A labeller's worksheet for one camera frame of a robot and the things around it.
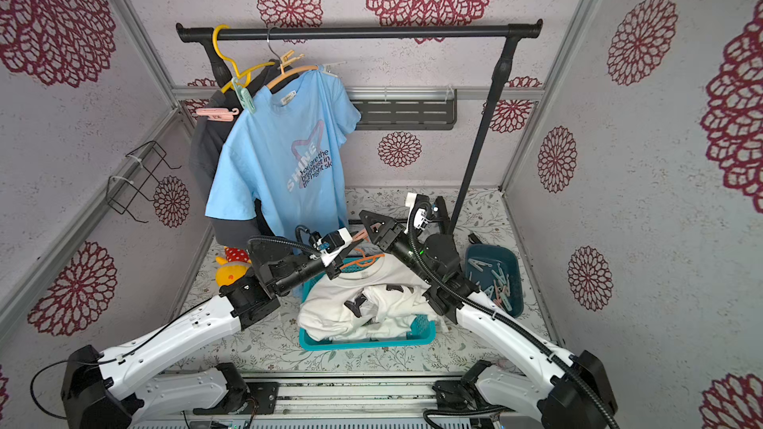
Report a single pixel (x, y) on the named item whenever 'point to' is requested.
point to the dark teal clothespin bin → (509, 263)
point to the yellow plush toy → (230, 268)
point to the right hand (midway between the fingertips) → (362, 216)
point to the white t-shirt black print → (389, 301)
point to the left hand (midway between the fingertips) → (357, 236)
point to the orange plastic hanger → (373, 258)
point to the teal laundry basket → (423, 335)
